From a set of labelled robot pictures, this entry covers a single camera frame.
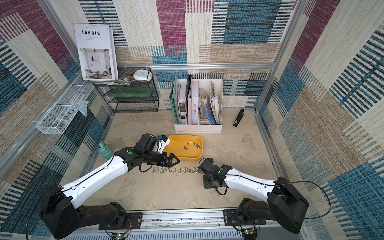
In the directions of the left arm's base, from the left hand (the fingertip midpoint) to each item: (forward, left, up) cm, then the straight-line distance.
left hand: (173, 159), depth 77 cm
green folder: (+30, 0, +14) cm, 33 cm away
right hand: (-6, -18, -14) cm, 24 cm away
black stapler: (+39, -44, -12) cm, 60 cm away
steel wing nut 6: (+1, -5, -15) cm, 16 cm away
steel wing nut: (+1, +9, -15) cm, 17 cm away
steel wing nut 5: (+1, -2, -15) cm, 15 cm away
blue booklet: (+32, -22, -2) cm, 39 cm away
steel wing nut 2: (+1, +7, -15) cm, 16 cm away
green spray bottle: (+10, +42, -8) cm, 44 cm away
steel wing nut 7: (+1, -7, -15) cm, 17 cm away
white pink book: (+36, -11, +6) cm, 38 cm away
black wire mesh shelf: (+39, +24, +9) cm, 47 cm away
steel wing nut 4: (+1, +1, -15) cm, 15 cm away
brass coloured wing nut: (-8, -13, +5) cm, 16 cm away
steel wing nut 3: (+1, +4, -15) cm, 16 cm away
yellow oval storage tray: (+17, -5, -15) cm, 24 cm away
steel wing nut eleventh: (+1, -11, -15) cm, 19 cm away
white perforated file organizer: (+48, -23, +5) cm, 53 cm away
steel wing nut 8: (0, -9, -15) cm, 18 cm away
